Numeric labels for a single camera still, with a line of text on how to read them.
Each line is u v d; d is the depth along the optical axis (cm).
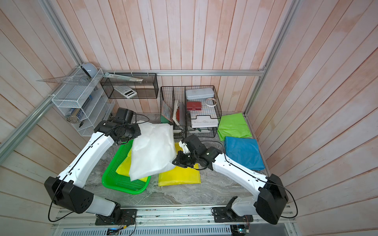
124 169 87
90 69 82
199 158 57
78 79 86
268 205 39
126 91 97
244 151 96
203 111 94
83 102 74
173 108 107
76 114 76
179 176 86
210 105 98
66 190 39
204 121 90
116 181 85
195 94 103
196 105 94
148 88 107
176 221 73
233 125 108
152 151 77
